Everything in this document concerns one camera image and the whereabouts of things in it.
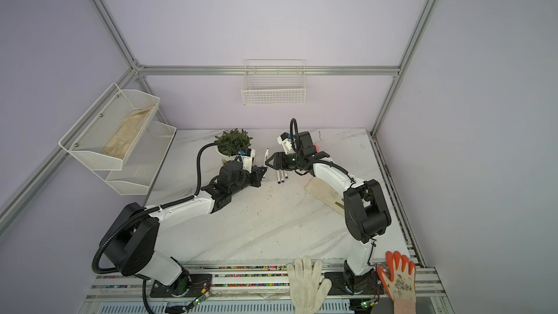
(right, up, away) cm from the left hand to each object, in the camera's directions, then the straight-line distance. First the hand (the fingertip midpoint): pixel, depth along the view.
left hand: (265, 169), depth 86 cm
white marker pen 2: (+5, -6, +15) cm, 17 cm away
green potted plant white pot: (-13, +13, +7) cm, 20 cm away
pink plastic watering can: (+19, +8, -13) cm, 24 cm away
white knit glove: (+16, -41, -14) cm, 46 cm away
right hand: (+1, +3, 0) cm, 3 cm away
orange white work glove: (+48, -38, -12) cm, 62 cm away
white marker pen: (0, +5, 0) cm, 5 cm away
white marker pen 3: (+9, -5, +15) cm, 18 cm away
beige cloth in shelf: (-50, +9, -11) cm, 52 cm away
